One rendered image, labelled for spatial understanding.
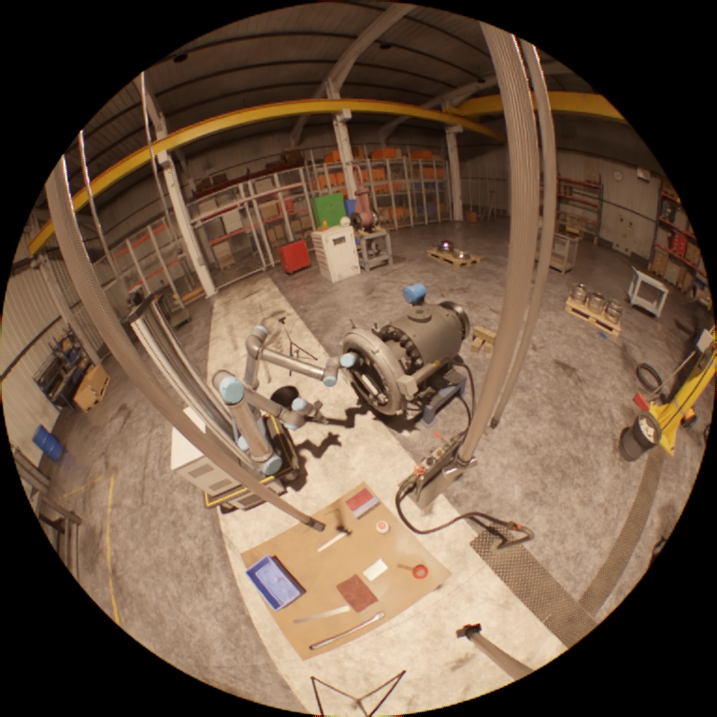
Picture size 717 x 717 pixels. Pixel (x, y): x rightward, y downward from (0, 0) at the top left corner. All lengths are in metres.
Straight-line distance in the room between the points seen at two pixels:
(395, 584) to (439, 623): 0.68
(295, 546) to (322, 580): 0.26
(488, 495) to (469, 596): 0.83
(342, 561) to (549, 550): 1.56
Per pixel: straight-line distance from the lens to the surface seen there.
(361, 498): 1.52
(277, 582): 1.62
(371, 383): 1.92
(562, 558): 2.32
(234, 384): 1.16
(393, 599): 1.47
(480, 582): 2.02
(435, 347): 1.91
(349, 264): 5.55
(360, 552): 1.47
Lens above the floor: 1.92
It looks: 40 degrees down
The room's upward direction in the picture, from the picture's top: 12 degrees counter-clockwise
